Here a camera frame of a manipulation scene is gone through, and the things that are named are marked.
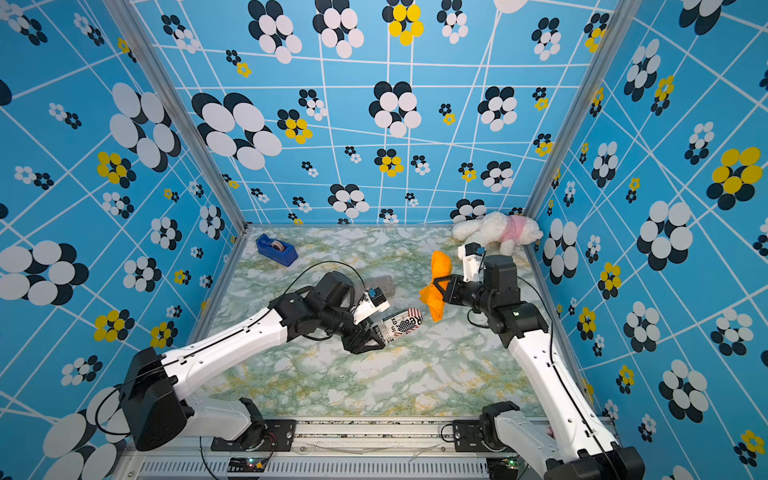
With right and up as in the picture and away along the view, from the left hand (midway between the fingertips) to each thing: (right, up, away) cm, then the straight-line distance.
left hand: (383, 334), depth 73 cm
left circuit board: (-33, -31, -1) cm, 46 cm away
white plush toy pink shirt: (+40, +29, +33) cm, 60 cm away
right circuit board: (+28, -30, -3) cm, 42 cm away
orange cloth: (+14, +17, -1) cm, 22 cm away
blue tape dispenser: (-39, +21, +32) cm, 55 cm away
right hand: (+14, +13, +1) cm, 20 cm away
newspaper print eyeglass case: (+4, +3, -2) cm, 6 cm away
